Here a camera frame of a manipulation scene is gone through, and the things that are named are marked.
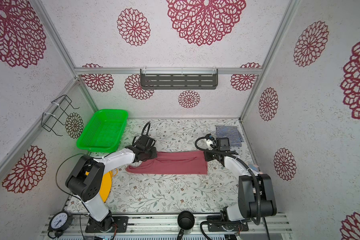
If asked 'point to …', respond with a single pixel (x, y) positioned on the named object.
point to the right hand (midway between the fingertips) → (206, 149)
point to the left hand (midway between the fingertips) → (154, 155)
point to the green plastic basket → (103, 132)
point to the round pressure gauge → (59, 222)
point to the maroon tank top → (187, 162)
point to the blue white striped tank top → (235, 137)
